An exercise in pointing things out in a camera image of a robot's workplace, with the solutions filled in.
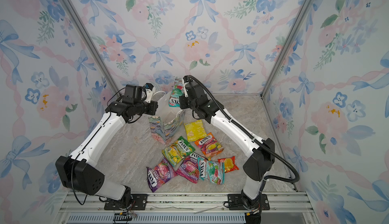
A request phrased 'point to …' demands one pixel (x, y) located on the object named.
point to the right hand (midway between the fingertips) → (182, 94)
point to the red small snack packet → (230, 164)
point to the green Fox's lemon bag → (176, 152)
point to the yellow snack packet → (195, 130)
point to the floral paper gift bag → (163, 129)
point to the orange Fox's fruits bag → (209, 145)
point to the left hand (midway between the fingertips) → (157, 104)
